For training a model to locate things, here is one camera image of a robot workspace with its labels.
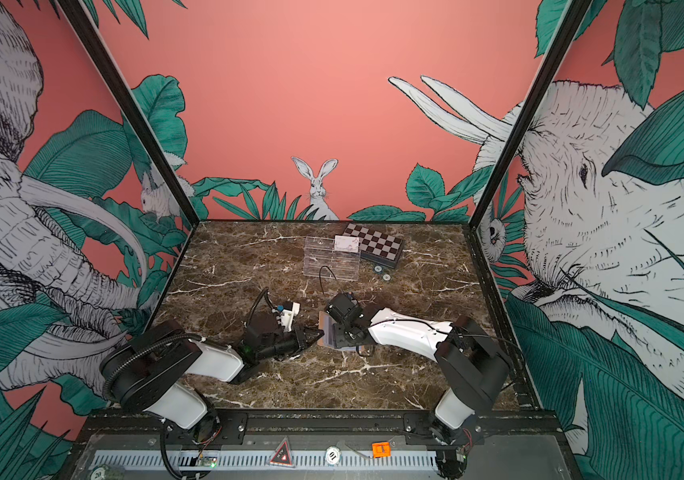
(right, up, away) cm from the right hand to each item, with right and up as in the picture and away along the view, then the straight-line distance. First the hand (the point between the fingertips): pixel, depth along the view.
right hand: (341, 335), depth 86 cm
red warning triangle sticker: (-14, -24, -16) cm, 32 cm away
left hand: (-4, +2, -4) cm, 6 cm away
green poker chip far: (+13, +18, +21) cm, 30 cm away
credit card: (+1, +27, +18) cm, 33 cm away
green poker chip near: (+16, +16, +19) cm, 29 cm away
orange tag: (+10, -22, -17) cm, 30 cm away
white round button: (-2, -24, -16) cm, 29 cm away
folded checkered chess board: (+14, +26, +24) cm, 39 cm away
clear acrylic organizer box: (-9, +25, +24) cm, 35 cm away
